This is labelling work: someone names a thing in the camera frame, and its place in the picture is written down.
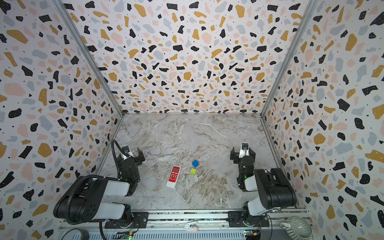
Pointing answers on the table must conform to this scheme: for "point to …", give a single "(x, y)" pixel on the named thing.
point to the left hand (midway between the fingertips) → (128, 149)
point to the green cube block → (193, 171)
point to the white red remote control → (173, 176)
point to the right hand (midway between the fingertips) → (241, 145)
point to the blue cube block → (195, 163)
